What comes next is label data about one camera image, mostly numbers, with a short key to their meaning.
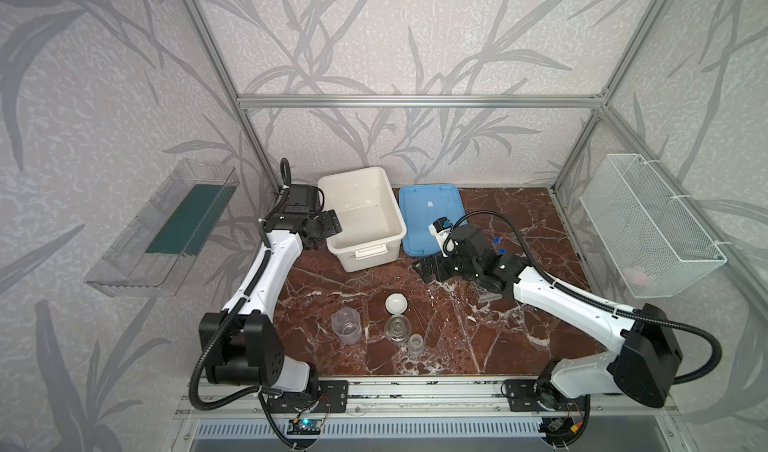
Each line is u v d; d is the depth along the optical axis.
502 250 1.03
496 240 1.08
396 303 0.89
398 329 0.80
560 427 0.74
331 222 0.77
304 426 0.71
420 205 1.14
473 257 0.60
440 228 0.70
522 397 0.73
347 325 0.83
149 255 0.64
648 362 0.40
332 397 0.74
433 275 0.70
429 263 0.71
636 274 0.73
